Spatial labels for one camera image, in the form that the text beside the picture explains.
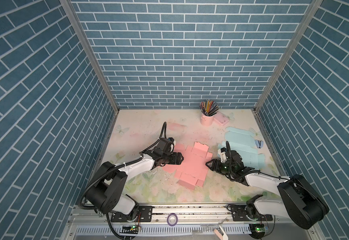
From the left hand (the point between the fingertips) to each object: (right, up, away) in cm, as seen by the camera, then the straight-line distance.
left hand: (179, 158), depth 88 cm
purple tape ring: (-1, -26, -16) cm, 30 cm away
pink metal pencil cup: (+19, +23, +17) cm, 34 cm away
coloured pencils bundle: (+21, +32, +17) cm, 42 cm away
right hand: (+17, -3, 0) cm, 17 cm away
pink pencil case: (+31, +24, +24) cm, 46 cm away
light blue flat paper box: (+45, +8, +15) cm, 48 cm away
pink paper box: (+8, -7, +1) cm, 11 cm away
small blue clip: (+54, +7, +11) cm, 55 cm away
